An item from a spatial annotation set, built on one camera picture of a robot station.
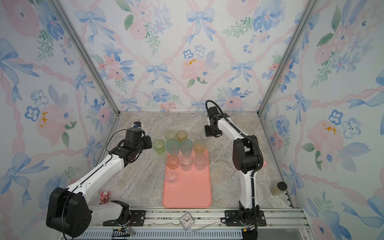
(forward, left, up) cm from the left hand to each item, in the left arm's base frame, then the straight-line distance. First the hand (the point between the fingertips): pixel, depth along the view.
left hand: (149, 136), depth 85 cm
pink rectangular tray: (-24, -25, -16) cm, 38 cm away
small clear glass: (-17, -13, -15) cm, 26 cm away
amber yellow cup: (+10, -17, -12) cm, 23 cm away
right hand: (+11, -36, -10) cm, 39 cm away
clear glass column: (-8, -21, -16) cm, 27 cm away
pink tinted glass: (-8, -12, -16) cm, 21 cm away
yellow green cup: (+4, -29, -16) cm, 34 cm away
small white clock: (-39, -23, -15) cm, 47 cm away
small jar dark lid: (-25, -69, -7) cm, 73 cm away
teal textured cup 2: (+3, -20, -13) cm, 25 cm away
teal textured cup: (+2, -12, -12) cm, 17 cm away
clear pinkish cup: (-8, -30, -16) cm, 35 cm away
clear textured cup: (+8, -31, -9) cm, 34 cm away
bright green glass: (+5, -2, -16) cm, 17 cm away
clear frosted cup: (+10, -25, -14) cm, 30 cm away
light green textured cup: (+13, -9, -15) cm, 22 cm away
